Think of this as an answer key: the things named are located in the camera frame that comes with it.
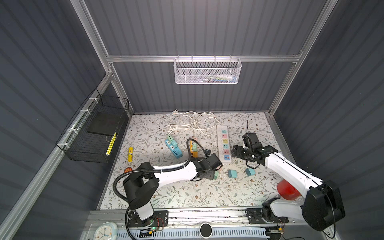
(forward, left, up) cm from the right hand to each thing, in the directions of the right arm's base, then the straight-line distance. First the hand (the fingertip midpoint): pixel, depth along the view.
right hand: (239, 153), depth 86 cm
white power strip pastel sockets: (+10, +7, -8) cm, 14 cm away
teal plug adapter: (+8, +39, -2) cm, 40 cm away
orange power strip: (+3, +27, -6) cm, 28 cm away
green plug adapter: (+12, +42, -1) cm, 44 cm away
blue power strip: (+5, +38, -7) cm, 39 cm away
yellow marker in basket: (-9, +65, +19) cm, 68 cm away
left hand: (-9, +17, -4) cm, 20 cm away
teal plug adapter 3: (-8, -6, -8) cm, 13 cm away
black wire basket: (-1, +76, +20) cm, 78 cm away
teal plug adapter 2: (-9, +4, -8) cm, 13 cm away
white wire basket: (+72, +16, +11) cm, 74 cm away
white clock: (-37, +66, -5) cm, 76 cm away
